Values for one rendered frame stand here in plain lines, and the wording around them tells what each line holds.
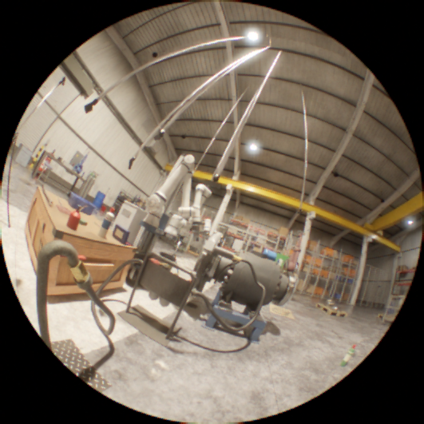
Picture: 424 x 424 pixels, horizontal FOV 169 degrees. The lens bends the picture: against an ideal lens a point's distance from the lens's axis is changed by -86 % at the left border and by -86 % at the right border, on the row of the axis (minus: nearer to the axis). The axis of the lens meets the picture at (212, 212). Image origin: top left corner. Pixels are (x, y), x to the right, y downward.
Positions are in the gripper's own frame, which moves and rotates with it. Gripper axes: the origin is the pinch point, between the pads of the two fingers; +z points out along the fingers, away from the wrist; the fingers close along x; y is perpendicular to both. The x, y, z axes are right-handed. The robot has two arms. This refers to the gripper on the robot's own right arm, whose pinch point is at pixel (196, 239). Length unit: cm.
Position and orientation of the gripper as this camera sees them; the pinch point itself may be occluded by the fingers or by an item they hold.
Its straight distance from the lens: 142.5
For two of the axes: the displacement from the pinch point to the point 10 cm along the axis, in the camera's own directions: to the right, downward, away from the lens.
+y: -9.9, 0.5, 1.2
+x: -1.2, -2.0, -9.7
